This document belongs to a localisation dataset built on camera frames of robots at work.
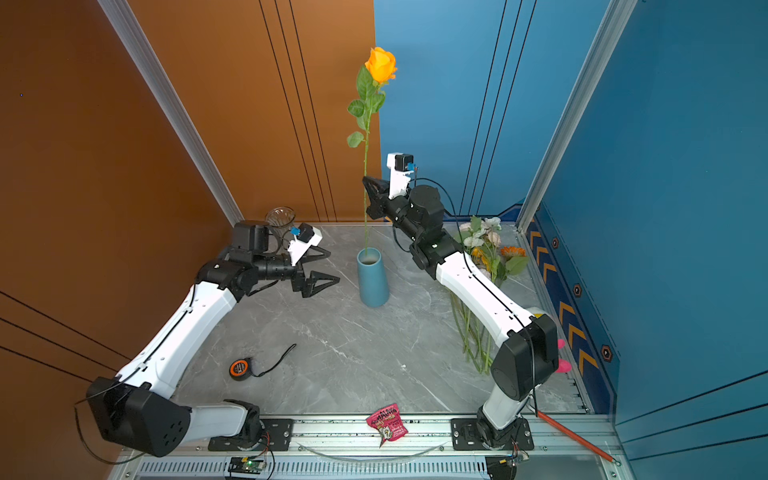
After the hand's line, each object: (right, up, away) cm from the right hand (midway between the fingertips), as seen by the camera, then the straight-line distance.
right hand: (362, 178), depth 68 cm
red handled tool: (+49, -60, +7) cm, 78 cm away
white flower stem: (+40, -10, +41) cm, 58 cm away
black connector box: (+32, -68, +2) cm, 75 cm away
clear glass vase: (-31, -6, +29) cm, 43 cm away
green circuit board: (-28, -68, +3) cm, 73 cm away
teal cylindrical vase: (+1, -26, +19) cm, 32 cm away
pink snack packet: (+6, -60, +7) cm, 60 cm away
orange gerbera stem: (+49, -20, +35) cm, 64 cm away
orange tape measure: (-35, -49, +13) cm, 62 cm away
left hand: (-8, -20, +4) cm, 22 cm away
